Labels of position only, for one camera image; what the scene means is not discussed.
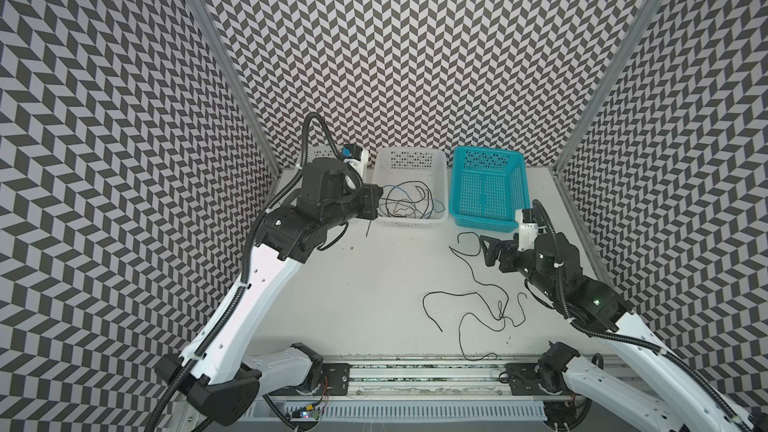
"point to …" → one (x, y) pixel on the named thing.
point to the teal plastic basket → (488, 185)
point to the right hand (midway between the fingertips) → (499, 236)
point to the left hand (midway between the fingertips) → (382, 189)
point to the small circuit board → (309, 413)
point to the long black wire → (406, 182)
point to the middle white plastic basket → (415, 184)
